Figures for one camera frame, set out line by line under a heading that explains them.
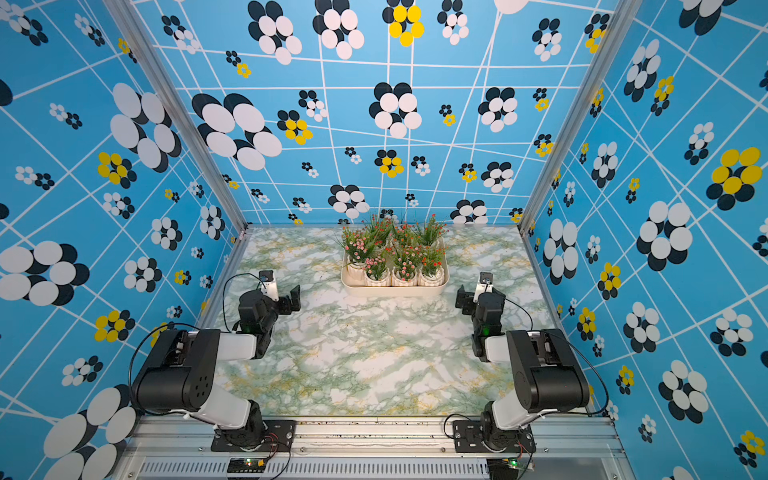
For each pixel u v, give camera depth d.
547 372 0.46
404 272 0.89
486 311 0.71
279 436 0.73
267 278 0.80
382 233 1.00
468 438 0.72
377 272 0.92
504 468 0.70
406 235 0.99
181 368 0.46
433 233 0.99
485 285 0.79
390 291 0.99
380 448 0.72
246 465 0.72
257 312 0.72
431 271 0.95
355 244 0.94
